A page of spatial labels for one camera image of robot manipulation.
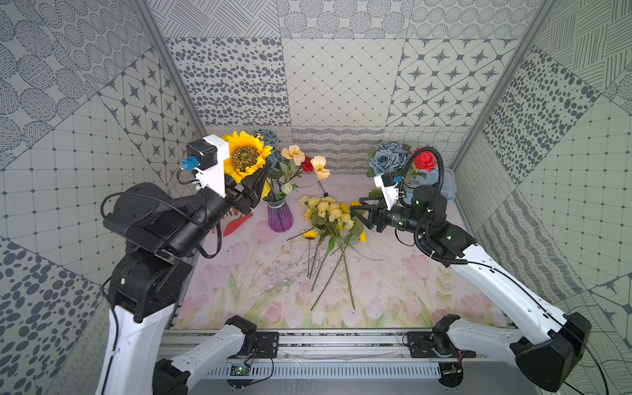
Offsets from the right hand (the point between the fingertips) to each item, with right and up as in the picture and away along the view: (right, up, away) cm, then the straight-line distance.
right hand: (355, 207), depth 68 cm
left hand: (-20, +10, -26) cm, 34 cm away
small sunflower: (-15, -12, +28) cm, 34 cm away
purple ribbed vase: (-28, -5, +33) cm, 43 cm away
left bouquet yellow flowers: (-21, +13, +9) cm, 26 cm away
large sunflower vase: (-5, -8, +25) cm, 27 cm away
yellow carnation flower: (+6, -13, +28) cm, 31 cm away
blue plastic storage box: (+38, +11, +36) cm, 53 cm away
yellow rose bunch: (-9, -18, +28) cm, 35 cm away
